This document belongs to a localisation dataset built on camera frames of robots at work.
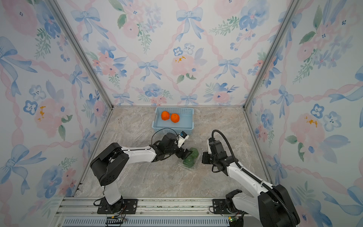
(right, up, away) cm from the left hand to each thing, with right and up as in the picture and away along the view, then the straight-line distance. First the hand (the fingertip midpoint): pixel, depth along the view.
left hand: (189, 147), depth 89 cm
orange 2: (-10, +19, +17) cm, 27 cm away
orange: (-17, +20, +18) cm, 32 cm away
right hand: (+8, -1, -1) cm, 8 cm away
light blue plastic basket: (-2, +14, +20) cm, 24 cm away
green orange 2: (+3, -4, -1) cm, 5 cm away
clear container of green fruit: (+3, -13, -1) cm, 13 cm away
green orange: (0, -8, -5) cm, 9 cm away
